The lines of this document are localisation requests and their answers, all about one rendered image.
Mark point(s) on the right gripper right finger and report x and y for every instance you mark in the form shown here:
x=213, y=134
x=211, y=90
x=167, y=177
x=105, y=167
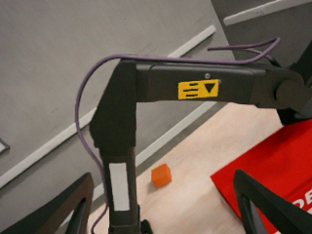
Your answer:
x=285, y=216

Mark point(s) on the orange cube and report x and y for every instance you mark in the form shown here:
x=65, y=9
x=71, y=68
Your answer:
x=161, y=175

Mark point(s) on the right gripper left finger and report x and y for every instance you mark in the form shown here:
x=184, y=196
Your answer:
x=78, y=196

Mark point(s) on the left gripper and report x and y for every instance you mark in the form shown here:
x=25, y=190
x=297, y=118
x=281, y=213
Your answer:
x=285, y=119

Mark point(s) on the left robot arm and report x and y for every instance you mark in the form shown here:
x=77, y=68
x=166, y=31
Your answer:
x=113, y=124

